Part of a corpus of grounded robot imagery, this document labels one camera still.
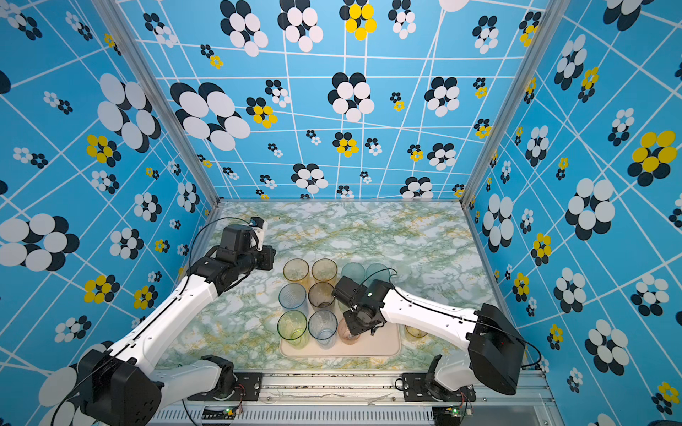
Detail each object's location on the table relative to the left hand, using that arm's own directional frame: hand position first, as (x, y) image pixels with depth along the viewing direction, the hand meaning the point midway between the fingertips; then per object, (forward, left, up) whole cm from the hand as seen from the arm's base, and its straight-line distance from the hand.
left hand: (277, 248), depth 82 cm
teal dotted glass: (-3, -24, -9) cm, 26 cm away
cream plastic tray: (-23, -34, -17) cm, 45 cm away
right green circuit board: (-41, -49, -19) cm, 66 cm away
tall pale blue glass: (-20, -15, -12) cm, 28 cm away
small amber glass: (-20, -44, -18) cm, 51 cm away
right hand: (-19, -26, -12) cm, 34 cm away
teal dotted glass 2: (-9, -30, +2) cm, 32 cm away
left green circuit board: (-41, +10, -19) cm, 46 cm away
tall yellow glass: (0, -14, -12) cm, 18 cm away
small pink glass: (-20, -22, -18) cm, 35 cm away
